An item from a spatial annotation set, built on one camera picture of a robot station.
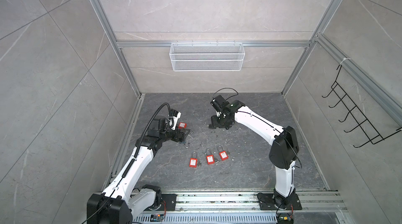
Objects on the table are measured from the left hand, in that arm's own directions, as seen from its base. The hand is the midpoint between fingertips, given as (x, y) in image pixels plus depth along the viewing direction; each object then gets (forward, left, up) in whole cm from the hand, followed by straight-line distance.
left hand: (182, 125), depth 80 cm
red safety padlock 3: (-13, -5, -17) cm, 22 cm away
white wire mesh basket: (+45, -15, +12) cm, 49 cm away
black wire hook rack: (-18, -75, +17) cm, 79 cm away
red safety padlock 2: (-12, -14, -16) cm, 25 cm away
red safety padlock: (-9, -22, -16) cm, 29 cm away
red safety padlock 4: (+11, +2, -17) cm, 21 cm away
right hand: (+4, -18, -6) cm, 20 cm away
